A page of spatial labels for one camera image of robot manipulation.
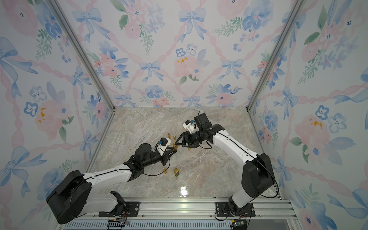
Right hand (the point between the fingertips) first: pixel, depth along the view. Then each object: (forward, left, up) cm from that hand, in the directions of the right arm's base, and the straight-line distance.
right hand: (179, 143), depth 78 cm
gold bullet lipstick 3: (-9, +9, -18) cm, 22 cm away
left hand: (-1, +2, -3) cm, 4 cm away
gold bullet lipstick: (-1, +2, -1) cm, 3 cm away
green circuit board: (-34, -31, -22) cm, 51 cm away
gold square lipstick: (-11, +2, -13) cm, 17 cm away
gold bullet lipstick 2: (+15, +9, -15) cm, 23 cm away
